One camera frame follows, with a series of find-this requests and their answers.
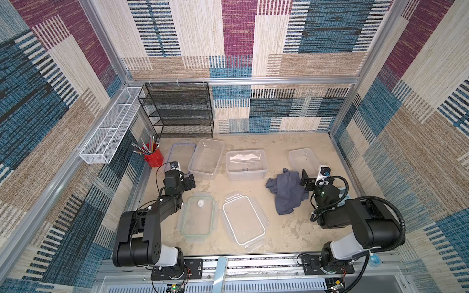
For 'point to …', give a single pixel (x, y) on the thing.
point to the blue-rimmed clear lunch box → (206, 160)
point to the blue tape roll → (375, 260)
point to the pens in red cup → (151, 146)
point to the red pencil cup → (155, 159)
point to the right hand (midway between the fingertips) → (315, 172)
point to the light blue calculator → (347, 196)
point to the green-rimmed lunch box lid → (198, 217)
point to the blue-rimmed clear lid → (183, 153)
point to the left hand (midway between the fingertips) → (183, 176)
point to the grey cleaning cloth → (289, 191)
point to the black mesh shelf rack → (179, 108)
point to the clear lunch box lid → (244, 220)
